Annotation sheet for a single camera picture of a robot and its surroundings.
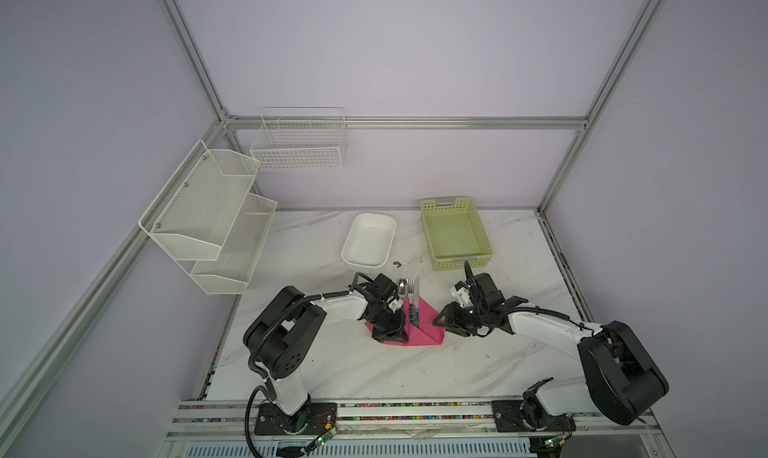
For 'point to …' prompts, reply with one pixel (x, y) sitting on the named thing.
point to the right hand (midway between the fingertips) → (437, 323)
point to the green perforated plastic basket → (454, 232)
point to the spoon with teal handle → (403, 287)
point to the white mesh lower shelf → (229, 274)
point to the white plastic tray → (369, 239)
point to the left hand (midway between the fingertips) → (407, 340)
